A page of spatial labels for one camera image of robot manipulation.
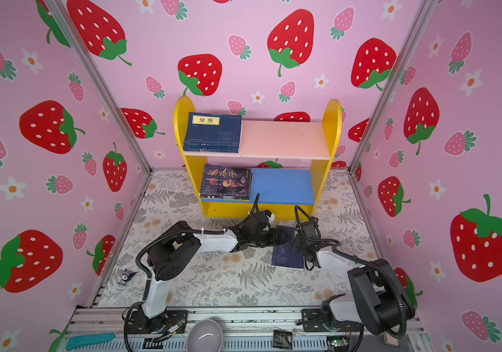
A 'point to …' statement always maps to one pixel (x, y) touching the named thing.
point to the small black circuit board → (282, 339)
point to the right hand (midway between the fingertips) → (299, 240)
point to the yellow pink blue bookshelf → (289, 193)
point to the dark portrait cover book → (226, 182)
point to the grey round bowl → (205, 335)
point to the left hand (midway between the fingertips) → (287, 240)
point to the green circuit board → (340, 343)
